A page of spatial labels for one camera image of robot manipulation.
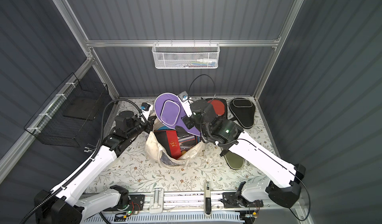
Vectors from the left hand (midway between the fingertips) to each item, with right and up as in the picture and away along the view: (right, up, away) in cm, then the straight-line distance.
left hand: (156, 117), depth 75 cm
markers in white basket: (+24, +34, +18) cm, 45 cm away
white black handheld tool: (+26, -40, -3) cm, 48 cm away
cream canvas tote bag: (0, -18, -2) cm, 18 cm away
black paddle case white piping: (+55, +4, +33) cm, 65 cm away
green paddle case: (+43, -26, +12) cm, 52 cm away
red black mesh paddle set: (+9, -15, +9) cm, 20 cm away
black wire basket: (-44, 0, -3) cm, 44 cm away
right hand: (+17, +5, -12) cm, 22 cm away
